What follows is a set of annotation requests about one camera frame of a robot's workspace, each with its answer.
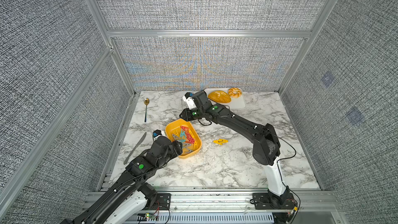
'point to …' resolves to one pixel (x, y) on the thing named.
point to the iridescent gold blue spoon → (146, 101)
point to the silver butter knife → (134, 149)
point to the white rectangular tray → (239, 102)
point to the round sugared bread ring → (235, 92)
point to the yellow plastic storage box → (182, 131)
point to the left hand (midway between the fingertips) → (181, 145)
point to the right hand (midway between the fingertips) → (179, 111)
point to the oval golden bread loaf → (219, 96)
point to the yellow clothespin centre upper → (220, 141)
